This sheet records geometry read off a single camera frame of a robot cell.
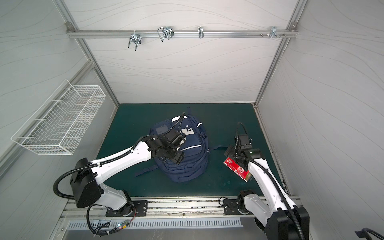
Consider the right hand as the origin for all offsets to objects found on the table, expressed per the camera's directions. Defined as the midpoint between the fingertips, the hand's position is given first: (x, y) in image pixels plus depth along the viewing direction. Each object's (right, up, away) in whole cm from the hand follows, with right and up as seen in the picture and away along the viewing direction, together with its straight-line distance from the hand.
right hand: (236, 152), depth 83 cm
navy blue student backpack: (-24, -7, -3) cm, 25 cm away
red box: (+2, -11, +3) cm, 12 cm away
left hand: (-31, 0, -3) cm, 32 cm away
